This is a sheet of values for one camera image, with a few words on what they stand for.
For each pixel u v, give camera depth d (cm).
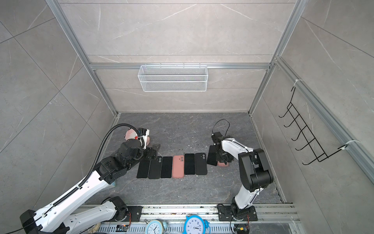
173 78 101
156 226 67
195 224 69
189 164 91
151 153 63
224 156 73
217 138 74
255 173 47
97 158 48
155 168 89
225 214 73
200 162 94
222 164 89
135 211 73
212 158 97
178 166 91
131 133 97
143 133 61
